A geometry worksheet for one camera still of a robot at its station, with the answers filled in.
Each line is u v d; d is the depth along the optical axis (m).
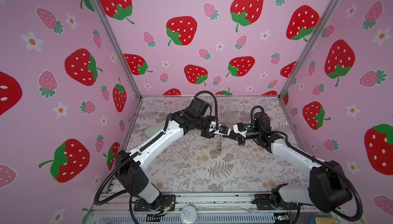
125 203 0.74
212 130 0.60
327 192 0.41
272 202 0.72
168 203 0.73
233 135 0.64
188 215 0.66
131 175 0.41
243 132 0.64
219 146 0.76
